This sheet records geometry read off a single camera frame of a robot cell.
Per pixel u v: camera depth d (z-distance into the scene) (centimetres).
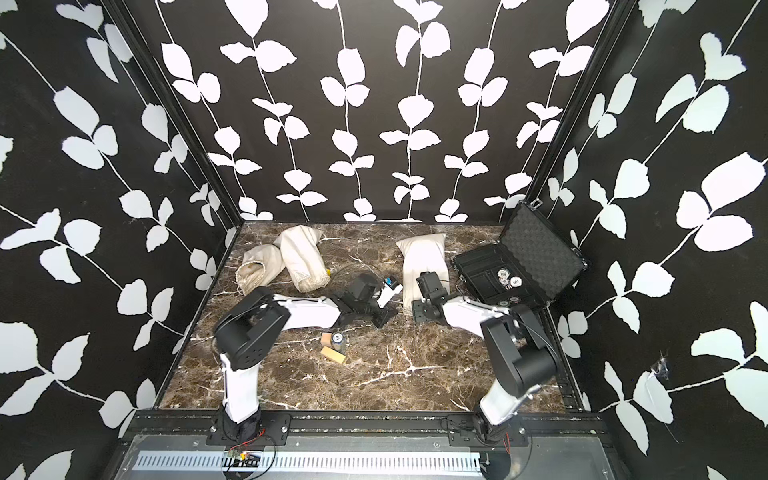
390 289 84
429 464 70
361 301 76
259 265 89
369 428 75
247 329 51
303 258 101
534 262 97
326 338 88
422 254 104
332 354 86
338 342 83
